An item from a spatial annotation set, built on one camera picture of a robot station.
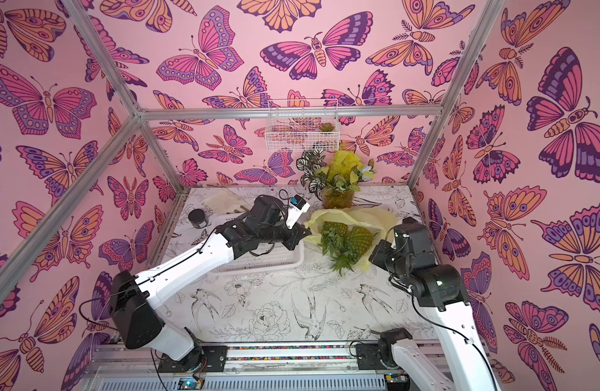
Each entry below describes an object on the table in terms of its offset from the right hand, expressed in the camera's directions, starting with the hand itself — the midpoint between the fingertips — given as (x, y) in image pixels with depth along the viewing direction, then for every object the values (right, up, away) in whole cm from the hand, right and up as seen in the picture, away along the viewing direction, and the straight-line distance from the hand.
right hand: (376, 248), depth 69 cm
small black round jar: (-67, +7, +36) cm, 77 cm away
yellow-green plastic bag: (+3, +6, +3) cm, 7 cm away
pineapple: (-10, 0, +17) cm, 19 cm away
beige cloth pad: (-61, +15, +48) cm, 79 cm away
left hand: (-18, +4, +6) cm, 20 cm away
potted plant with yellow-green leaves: (-8, +22, +28) cm, 37 cm away
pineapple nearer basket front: (-1, -2, +20) cm, 20 cm away
